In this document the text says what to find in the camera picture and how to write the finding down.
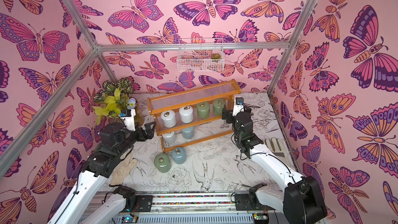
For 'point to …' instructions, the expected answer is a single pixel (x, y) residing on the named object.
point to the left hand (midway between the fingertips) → (149, 121)
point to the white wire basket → (200, 55)
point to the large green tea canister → (162, 162)
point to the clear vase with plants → (114, 97)
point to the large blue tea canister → (179, 155)
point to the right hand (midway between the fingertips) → (236, 104)
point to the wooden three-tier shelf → (205, 129)
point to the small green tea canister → (203, 110)
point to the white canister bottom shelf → (169, 137)
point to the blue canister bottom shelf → (188, 133)
